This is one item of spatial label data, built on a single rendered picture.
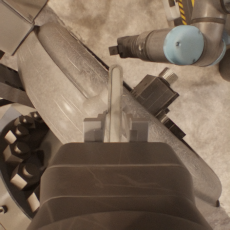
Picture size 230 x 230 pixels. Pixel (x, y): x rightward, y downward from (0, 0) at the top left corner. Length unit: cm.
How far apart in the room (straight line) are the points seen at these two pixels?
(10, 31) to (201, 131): 141
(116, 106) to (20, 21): 30
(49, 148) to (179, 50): 46
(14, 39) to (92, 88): 22
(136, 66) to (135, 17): 31
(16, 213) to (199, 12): 69
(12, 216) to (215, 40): 69
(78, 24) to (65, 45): 88
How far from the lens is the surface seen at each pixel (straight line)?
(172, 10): 114
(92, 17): 119
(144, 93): 39
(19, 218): 51
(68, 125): 25
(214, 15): 54
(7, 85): 33
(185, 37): 43
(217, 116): 155
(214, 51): 54
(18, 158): 53
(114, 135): 17
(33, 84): 30
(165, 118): 39
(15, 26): 41
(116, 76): 16
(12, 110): 110
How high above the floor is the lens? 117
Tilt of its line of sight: 70 degrees down
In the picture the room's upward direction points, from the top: 168 degrees clockwise
